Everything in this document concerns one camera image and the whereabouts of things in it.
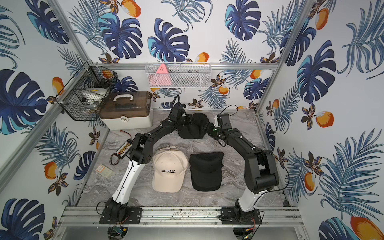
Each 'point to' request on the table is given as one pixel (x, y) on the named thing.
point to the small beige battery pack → (104, 170)
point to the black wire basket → (88, 76)
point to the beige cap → (169, 164)
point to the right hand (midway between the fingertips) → (205, 129)
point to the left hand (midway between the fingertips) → (195, 115)
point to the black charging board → (124, 148)
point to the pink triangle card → (159, 75)
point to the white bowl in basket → (93, 96)
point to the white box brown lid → (122, 110)
